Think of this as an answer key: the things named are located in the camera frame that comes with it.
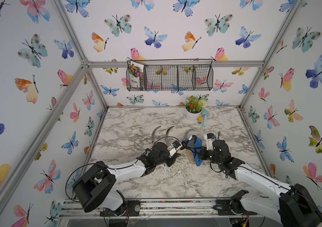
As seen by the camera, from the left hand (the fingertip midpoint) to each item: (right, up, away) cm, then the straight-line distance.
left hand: (179, 151), depth 83 cm
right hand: (+10, +2, 0) cm, 11 cm away
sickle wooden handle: (-17, +9, +21) cm, 29 cm away
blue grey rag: (+10, -2, -3) cm, 10 cm away
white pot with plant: (+12, +27, +18) cm, 35 cm away
